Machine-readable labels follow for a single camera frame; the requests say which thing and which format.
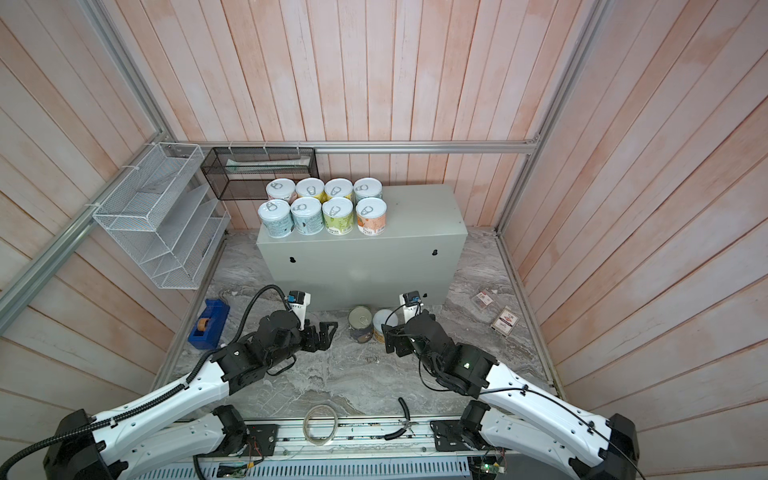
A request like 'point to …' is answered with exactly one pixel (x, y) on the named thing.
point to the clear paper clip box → (481, 300)
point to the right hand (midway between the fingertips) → (397, 323)
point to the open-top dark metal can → (361, 323)
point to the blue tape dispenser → (208, 331)
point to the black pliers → (409, 422)
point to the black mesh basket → (244, 173)
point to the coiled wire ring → (305, 419)
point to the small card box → (505, 322)
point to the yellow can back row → (379, 319)
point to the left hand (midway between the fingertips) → (324, 330)
